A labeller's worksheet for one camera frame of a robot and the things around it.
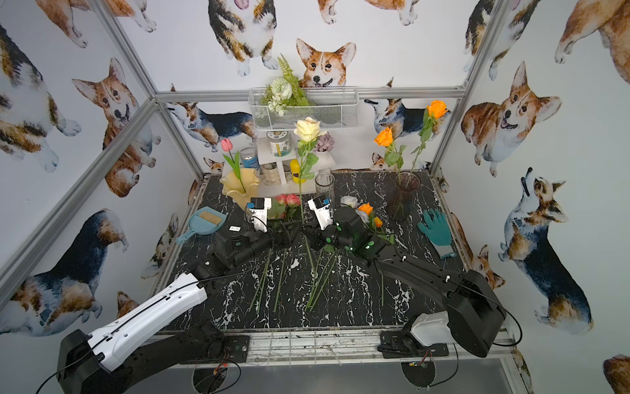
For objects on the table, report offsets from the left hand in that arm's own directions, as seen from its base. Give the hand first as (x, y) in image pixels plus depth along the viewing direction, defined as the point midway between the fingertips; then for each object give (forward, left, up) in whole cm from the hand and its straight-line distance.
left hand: (292, 215), depth 72 cm
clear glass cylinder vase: (+21, -10, -11) cm, 26 cm away
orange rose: (+23, -34, +1) cm, 41 cm away
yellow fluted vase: (+22, +24, -14) cm, 35 cm away
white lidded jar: (+33, +7, +1) cm, 34 cm away
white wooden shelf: (+38, +8, -23) cm, 45 cm away
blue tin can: (+31, +19, -5) cm, 37 cm away
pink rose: (+25, +4, -25) cm, 35 cm away
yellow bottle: (+37, +4, -19) cm, 42 cm away
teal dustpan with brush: (+17, +41, -27) cm, 52 cm away
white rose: (+21, -18, -20) cm, 34 cm away
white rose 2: (-4, -9, -27) cm, 29 cm away
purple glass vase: (+21, -41, -10) cm, 47 cm away
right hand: (+1, -4, -3) cm, 5 cm away
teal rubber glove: (+10, -56, -27) cm, 63 cm away
